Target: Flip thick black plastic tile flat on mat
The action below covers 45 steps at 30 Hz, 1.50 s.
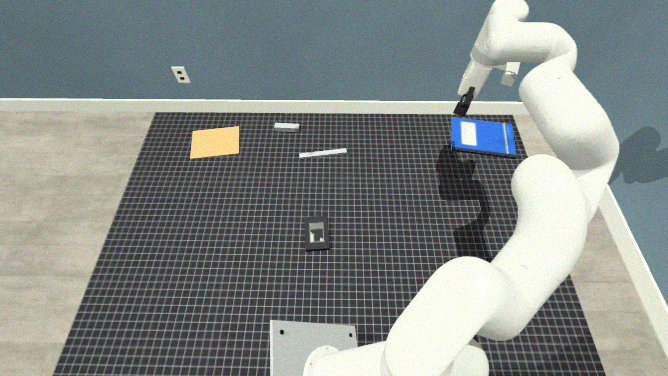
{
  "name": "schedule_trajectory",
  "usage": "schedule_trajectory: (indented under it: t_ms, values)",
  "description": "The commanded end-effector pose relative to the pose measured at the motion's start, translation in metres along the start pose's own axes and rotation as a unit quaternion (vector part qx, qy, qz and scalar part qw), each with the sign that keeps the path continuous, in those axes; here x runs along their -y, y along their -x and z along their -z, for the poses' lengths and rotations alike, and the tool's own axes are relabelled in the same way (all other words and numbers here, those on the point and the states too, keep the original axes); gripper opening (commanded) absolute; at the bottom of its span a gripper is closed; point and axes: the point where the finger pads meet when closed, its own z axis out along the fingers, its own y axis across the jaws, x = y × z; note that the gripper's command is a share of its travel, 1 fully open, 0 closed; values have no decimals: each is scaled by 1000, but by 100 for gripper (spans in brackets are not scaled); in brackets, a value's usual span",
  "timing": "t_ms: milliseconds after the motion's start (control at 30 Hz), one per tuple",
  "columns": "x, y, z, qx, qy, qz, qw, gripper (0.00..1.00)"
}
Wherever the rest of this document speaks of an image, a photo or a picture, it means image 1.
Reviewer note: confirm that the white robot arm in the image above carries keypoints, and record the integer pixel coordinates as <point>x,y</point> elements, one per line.
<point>467,295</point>

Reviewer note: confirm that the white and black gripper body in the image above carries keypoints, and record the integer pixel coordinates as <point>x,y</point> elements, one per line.
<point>475,76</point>

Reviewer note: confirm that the black rectangular tile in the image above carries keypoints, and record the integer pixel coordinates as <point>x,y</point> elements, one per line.
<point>316,233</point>

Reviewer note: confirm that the tan flat rectangular tile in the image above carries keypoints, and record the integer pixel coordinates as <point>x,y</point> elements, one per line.
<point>215,142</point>

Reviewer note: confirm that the black grid work mat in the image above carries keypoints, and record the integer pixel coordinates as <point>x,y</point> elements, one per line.
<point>203,253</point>

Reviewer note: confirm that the blue notebook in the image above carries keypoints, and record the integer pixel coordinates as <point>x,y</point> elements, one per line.
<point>482,137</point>

